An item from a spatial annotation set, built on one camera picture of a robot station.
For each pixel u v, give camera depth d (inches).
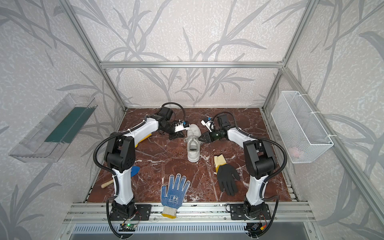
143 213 29.0
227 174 33.3
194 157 34.7
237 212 28.6
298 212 29.7
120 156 20.9
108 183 32.3
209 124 33.8
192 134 36.9
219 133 32.0
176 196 31.0
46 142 25.0
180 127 33.0
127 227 28.2
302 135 24.1
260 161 19.8
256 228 29.1
